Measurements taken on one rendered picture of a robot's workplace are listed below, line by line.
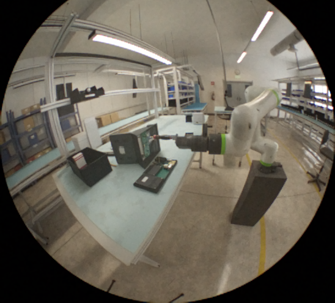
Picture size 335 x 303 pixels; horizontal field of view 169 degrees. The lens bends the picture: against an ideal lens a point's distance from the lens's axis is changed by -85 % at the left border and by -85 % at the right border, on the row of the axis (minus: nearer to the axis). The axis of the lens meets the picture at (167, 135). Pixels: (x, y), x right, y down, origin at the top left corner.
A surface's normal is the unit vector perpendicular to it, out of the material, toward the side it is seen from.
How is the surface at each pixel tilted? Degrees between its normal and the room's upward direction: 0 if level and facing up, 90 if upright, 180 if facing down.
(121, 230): 0
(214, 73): 90
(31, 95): 90
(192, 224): 0
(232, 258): 0
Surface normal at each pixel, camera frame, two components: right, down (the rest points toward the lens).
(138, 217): -0.11, -0.93
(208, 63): -0.41, 0.36
